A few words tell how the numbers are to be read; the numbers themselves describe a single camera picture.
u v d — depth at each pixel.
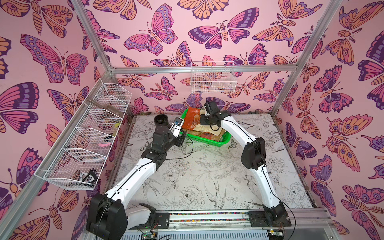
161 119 0.99
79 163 0.66
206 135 0.99
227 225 0.73
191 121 1.06
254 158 0.62
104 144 0.72
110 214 0.39
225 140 0.99
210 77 0.95
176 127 0.67
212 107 0.80
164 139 0.60
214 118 0.74
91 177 0.63
